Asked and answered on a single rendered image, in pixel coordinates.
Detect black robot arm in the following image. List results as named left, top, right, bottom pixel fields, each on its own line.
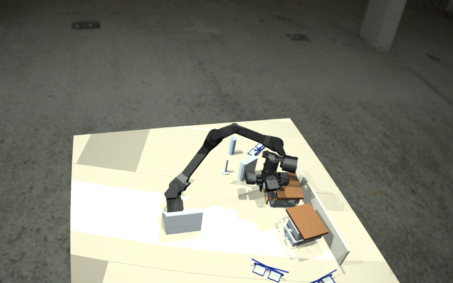
left=164, top=123, right=298, bottom=213

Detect light blue cylinder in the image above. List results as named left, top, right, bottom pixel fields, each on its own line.
left=228, top=137, right=237, bottom=155

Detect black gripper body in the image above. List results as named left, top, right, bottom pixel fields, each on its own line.
left=245, top=164, right=290, bottom=185

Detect white rectangular panel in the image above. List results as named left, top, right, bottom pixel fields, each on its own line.
left=296, top=164, right=350, bottom=266

